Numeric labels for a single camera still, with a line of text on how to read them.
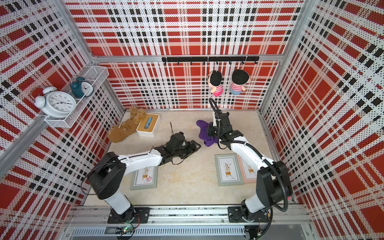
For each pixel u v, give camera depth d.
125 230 0.69
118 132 0.97
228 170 0.88
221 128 0.65
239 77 0.93
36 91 0.59
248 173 0.88
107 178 0.45
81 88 0.72
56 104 0.62
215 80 0.94
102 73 0.84
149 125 1.06
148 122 1.08
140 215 0.74
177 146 0.69
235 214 0.73
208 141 0.84
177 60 0.89
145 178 0.86
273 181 0.44
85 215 0.76
